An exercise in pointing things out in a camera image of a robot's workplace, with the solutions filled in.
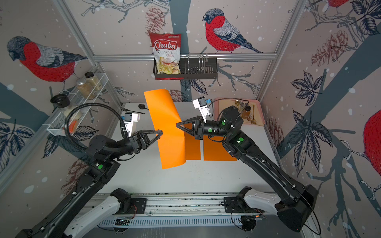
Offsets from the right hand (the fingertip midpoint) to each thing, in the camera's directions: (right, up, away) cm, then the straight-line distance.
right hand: (178, 126), depth 54 cm
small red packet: (-50, -1, +14) cm, 52 cm away
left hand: (-6, -3, -2) cm, 7 cm away
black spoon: (-37, +11, +64) cm, 75 cm away
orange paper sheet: (+19, -19, +39) cm, 47 cm away
